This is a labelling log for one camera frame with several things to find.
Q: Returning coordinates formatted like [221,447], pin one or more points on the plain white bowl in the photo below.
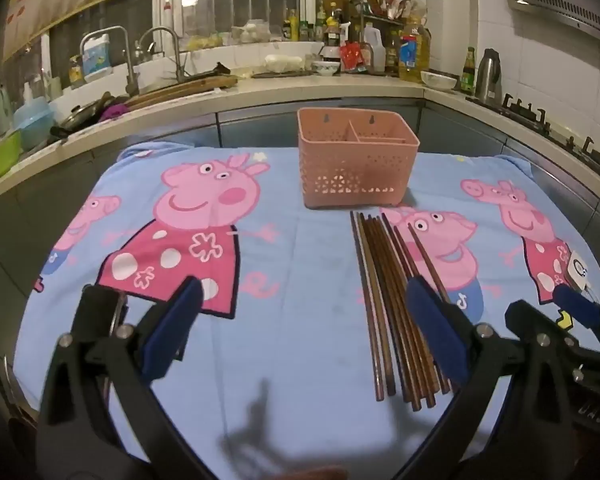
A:
[438,81]

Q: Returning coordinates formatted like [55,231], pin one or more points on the white dough bag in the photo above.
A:
[282,62]

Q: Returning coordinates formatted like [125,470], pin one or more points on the clear plastic food container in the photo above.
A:
[252,32]

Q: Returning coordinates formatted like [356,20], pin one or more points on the white blue-label detergent jug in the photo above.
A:
[97,57]

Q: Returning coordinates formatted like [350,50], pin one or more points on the dark wok with lid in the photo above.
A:
[77,117]

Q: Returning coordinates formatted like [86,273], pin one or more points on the stainless steel kettle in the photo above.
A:
[489,75]

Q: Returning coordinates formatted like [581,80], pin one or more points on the rack of seasoning packets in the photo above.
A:
[380,5]

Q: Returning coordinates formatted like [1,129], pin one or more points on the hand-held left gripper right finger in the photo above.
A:
[437,330]

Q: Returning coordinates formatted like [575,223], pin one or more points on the bag of yellow food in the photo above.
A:
[203,41]

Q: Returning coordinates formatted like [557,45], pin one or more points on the black gas stove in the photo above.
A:
[530,115]

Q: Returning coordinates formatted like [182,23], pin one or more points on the pale green bottle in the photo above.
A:
[2,110]

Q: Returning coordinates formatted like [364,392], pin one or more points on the bundle of wooden chopsticks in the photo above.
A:
[380,310]

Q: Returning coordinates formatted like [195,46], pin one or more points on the green plastic basin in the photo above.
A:
[2,152]

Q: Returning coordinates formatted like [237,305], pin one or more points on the pink plastic utensil basket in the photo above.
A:
[355,170]

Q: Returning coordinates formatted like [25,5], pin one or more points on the green sauce bottle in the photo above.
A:
[468,72]

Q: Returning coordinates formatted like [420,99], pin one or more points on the dark soy sauce bottle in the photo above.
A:
[333,30]

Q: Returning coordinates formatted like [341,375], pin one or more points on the dark round board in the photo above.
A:
[280,74]

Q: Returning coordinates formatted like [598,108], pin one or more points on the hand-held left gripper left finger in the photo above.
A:
[175,330]

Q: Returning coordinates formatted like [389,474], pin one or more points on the yellow squeeze bottle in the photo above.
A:
[291,27]

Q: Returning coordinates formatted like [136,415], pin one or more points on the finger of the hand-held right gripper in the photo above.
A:
[525,317]
[577,305]

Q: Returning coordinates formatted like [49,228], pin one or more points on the steel kitchen faucet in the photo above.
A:
[127,70]
[177,60]

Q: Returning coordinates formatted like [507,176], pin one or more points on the small yellow bottle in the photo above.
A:
[76,72]

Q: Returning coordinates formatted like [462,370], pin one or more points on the purple cloth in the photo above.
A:
[112,111]

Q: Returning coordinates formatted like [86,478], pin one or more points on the blue pig printed blanket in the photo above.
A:
[305,285]

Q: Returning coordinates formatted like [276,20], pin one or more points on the red packet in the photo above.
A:
[351,56]

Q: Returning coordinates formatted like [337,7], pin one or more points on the blue patterned white bowl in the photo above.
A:
[325,67]

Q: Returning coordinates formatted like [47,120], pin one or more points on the wooden cutting board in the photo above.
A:
[180,90]

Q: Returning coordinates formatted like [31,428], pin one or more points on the white plastic jug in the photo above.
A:
[375,50]

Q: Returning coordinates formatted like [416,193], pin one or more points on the large yellow oil bottle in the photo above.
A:
[412,55]

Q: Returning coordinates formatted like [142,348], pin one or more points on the light blue plastic container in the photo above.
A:
[32,122]

